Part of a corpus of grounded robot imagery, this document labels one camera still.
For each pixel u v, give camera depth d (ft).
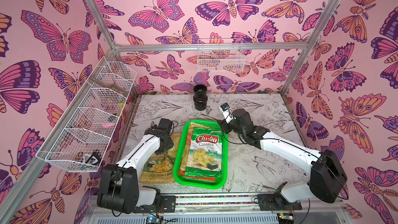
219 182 2.42
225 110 2.30
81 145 2.16
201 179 2.52
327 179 1.37
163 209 2.35
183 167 2.60
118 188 1.33
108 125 2.35
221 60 3.45
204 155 2.72
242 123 2.04
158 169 2.75
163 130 2.09
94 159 2.05
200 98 3.38
